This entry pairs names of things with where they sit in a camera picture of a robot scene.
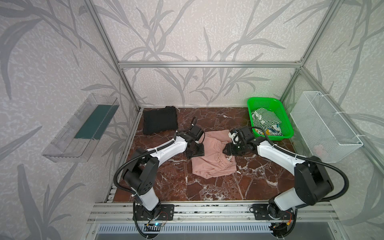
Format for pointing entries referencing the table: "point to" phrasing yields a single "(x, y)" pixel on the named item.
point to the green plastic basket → (273, 105)
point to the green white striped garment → (264, 118)
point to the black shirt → (157, 119)
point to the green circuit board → (156, 226)
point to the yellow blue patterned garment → (273, 130)
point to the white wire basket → (327, 136)
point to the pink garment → (214, 162)
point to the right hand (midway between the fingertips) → (226, 146)
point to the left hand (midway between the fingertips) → (203, 149)
